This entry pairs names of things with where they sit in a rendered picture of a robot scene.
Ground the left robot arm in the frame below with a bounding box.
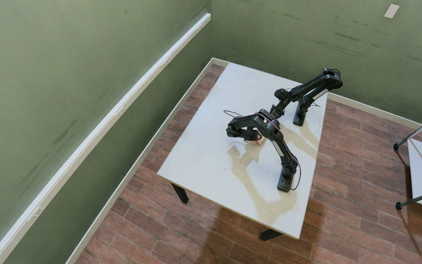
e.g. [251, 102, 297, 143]
[226, 109, 298, 191]

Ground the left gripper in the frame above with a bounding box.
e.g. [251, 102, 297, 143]
[244, 126, 262, 141]

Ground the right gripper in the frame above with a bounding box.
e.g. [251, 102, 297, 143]
[269, 101, 286, 116]

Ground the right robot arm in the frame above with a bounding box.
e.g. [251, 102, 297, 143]
[274, 68, 343, 126]

